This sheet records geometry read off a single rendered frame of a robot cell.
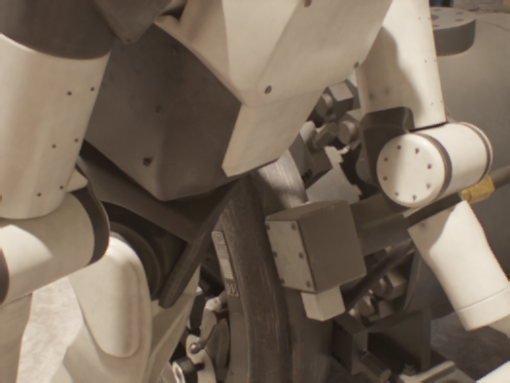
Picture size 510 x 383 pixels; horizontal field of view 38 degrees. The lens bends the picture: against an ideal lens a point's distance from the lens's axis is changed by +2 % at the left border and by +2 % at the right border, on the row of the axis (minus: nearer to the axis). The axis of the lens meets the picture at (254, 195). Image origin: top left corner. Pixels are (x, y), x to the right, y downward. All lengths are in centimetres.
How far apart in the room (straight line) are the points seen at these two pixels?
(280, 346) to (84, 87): 65
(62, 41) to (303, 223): 51
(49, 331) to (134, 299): 153
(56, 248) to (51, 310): 181
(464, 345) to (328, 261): 121
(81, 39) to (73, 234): 18
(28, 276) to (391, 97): 43
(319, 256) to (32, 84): 53
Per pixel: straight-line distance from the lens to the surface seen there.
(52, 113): 54
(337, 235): 97
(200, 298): 126
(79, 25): 51
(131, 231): 79
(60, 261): 62
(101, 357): 88
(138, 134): 67
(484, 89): 146
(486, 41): 158
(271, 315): 107
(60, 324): 234
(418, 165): 79
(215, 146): 65
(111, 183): 76
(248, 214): 104
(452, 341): 215
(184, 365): 130
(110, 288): 80
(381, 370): 110
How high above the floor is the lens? 125
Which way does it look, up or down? 25 degrees down
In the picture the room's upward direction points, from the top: 4 degrees counter-clockwise
